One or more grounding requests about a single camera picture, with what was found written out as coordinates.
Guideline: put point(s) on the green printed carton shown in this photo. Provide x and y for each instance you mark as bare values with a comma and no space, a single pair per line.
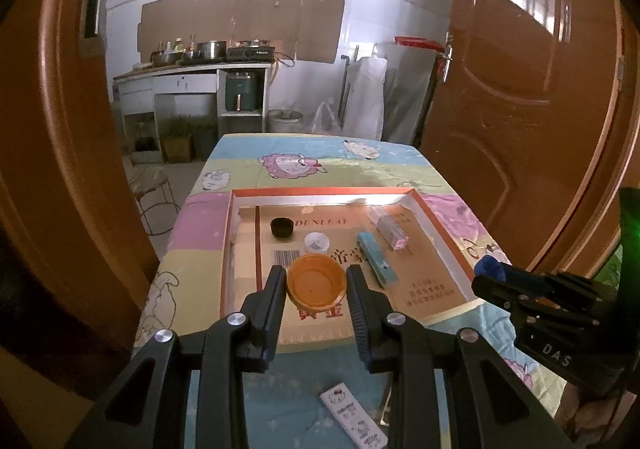
631,229

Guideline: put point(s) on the white bottle cap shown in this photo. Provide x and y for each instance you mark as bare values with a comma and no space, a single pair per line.
316,242

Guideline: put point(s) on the shallow cardboard box tray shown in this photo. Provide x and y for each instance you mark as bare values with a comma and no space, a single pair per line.
232,249

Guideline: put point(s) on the steel cooking pot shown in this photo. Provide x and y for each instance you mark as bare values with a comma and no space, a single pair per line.
210,49

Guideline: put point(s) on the cardboard wall sheet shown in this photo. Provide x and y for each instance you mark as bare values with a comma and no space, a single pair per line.
265,16
167,29
215,16
320,26

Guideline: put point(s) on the wooden door frame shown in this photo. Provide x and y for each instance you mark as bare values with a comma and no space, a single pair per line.
50,129

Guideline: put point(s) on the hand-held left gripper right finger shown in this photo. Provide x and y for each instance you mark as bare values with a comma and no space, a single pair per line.
359,314

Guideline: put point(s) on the clear plastic wrapped panel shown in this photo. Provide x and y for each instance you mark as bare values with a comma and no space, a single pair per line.
407,94

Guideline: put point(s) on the steel basin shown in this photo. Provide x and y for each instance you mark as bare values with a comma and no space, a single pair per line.
165,59

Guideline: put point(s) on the red plastic strip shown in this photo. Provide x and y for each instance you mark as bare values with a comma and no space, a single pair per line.
417,43

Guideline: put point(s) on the clear pink slim box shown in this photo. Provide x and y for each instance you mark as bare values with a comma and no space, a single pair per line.
392,231

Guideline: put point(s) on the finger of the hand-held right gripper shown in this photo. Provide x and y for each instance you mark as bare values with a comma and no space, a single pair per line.
492,267
505,296

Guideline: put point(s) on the metal stool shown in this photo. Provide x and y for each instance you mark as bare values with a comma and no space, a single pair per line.
150,181

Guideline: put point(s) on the black bottle cap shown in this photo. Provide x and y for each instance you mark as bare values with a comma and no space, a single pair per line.
281,228

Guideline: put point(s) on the cartoon sheep printed tablecloth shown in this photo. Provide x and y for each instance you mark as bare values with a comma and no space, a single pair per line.
300,164

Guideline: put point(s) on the brown wooden door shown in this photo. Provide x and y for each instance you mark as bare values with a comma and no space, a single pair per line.
515,104

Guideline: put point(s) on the white printed slim box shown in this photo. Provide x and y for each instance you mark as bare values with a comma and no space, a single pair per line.
352,419

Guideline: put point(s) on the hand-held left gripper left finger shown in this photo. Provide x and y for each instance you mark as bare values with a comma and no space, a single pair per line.
274,309

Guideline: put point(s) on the teal slim box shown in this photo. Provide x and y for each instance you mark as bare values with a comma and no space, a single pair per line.
377,259

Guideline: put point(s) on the green air fryer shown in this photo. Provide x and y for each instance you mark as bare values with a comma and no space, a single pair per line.
242,91

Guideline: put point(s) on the black metal bar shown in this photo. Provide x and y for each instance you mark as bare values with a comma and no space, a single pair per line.
344,89

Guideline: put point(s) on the black gas stove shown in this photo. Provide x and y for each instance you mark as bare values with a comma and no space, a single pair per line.
250,52

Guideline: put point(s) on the wooden crate with plants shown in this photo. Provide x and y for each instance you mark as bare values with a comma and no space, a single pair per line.
177,145

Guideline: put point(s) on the white sack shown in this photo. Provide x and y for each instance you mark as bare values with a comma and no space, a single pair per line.
367,94

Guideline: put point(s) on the white kitchen counter cabinet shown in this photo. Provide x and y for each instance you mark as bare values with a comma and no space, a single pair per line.
175,84

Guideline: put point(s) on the printed brown cardboard liner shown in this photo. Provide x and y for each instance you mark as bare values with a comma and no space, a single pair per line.
425,279

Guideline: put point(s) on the grey bucket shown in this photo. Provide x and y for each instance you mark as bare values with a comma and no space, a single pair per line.
285,122

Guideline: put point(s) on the orange bottle cap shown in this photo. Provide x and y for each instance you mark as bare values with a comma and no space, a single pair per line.
315,286

